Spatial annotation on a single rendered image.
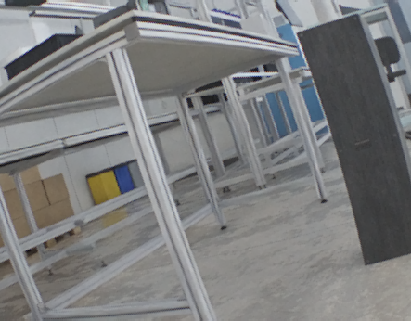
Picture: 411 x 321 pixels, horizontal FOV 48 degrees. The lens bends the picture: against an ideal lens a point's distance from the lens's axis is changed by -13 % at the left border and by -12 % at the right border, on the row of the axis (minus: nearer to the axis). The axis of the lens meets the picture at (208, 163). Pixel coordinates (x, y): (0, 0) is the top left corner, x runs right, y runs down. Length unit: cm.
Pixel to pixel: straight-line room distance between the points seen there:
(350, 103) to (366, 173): 24
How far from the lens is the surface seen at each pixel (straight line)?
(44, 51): 178
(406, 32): 836
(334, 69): 168
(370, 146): 168
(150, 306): 153
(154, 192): 140
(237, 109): 456
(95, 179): 771
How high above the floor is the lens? 61
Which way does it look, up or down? 3 degrees down
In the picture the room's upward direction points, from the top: 18 degrees counter-clockwise
